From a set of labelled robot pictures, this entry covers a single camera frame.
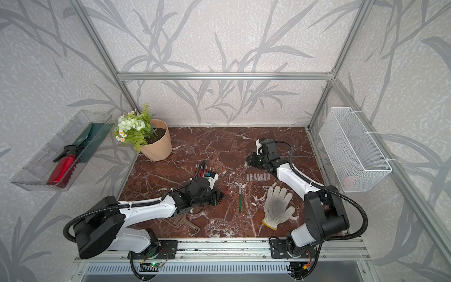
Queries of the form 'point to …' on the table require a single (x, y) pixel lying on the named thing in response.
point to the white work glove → (276, 208)
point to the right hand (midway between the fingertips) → (245, 157)
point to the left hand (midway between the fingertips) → (225, 196)
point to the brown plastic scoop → (178, 221)
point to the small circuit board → (155, 264)
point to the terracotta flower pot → (160, 148)
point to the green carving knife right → (239, 198)
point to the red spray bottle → (64, 168)
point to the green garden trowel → (87, 143)
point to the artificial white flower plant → (136, 128)
